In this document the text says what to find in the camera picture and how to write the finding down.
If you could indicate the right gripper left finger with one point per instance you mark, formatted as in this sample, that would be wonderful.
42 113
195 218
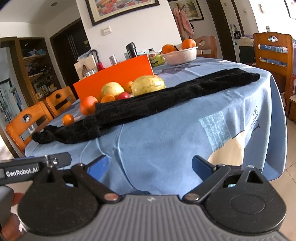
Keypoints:
89 175

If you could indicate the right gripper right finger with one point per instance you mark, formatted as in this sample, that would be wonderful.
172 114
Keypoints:
212 177

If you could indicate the large orange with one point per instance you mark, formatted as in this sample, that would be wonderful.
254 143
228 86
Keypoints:
87 105

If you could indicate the large yellow pomelo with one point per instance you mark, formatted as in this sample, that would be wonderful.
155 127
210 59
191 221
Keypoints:
147 84

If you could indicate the person's left hand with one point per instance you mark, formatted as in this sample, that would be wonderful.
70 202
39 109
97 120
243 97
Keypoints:
11 231

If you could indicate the wooden chair left near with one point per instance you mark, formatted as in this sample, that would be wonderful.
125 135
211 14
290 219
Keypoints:
37 113

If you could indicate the wooden chair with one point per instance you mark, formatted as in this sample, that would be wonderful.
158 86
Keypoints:
59 101
37 113
274 53

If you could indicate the small tangerine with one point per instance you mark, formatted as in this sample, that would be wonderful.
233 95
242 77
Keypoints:
68 119

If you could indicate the black cloth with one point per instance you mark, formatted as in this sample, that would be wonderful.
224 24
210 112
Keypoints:
110 114

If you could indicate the wooden chair left far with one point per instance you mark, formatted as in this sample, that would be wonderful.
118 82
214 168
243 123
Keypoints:
59 101

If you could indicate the orange near box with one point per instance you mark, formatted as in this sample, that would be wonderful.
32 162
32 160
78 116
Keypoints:
107 98

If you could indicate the red tomato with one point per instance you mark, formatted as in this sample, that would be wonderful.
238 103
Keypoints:
123 95

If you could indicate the yellow grapefruit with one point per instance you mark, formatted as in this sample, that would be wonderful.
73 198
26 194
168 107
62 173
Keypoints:
112 88

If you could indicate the orange by pomelo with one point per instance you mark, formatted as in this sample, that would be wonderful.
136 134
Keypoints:
128 87

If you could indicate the wooden shelf cabinet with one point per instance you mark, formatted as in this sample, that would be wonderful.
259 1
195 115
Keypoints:
33 67

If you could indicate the glass jar mug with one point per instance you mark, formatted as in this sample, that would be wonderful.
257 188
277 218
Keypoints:
90 72

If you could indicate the beige paper bag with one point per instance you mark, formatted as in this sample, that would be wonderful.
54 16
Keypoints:
84 65

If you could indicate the red umbrella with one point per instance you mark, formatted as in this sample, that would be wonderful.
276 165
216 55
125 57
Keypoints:
97 60

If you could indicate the orange cardboard box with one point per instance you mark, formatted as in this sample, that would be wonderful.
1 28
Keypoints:
121 73

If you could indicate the white fruit bowl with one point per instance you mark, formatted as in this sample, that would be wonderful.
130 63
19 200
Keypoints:
181 56

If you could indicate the wooden chair far end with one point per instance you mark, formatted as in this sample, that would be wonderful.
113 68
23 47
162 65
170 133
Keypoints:
206 43

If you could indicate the black thermos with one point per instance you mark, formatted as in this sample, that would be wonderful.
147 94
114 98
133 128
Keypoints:
131 50

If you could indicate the orange in bowl right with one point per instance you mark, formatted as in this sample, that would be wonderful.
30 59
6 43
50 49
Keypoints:
188 43

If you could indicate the orange in bowl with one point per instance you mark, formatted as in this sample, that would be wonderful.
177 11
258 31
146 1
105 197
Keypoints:
168 48
188 43

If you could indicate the orange in bowl left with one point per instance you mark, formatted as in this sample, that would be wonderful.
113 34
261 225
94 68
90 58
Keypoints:
168 48

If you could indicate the dark supplement jar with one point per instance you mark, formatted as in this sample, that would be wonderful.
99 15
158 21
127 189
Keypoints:
151 53

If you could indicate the wooden chair right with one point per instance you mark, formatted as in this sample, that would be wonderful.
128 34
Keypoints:
274 53

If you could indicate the pink hanging garment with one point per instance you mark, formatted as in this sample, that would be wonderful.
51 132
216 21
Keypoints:
184 27

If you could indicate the small framed picture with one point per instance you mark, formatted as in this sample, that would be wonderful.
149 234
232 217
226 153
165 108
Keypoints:
190 7

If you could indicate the framed fruit painting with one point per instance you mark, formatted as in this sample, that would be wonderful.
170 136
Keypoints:
103 10

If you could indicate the wall switch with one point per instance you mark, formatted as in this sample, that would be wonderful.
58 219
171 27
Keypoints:
106 31

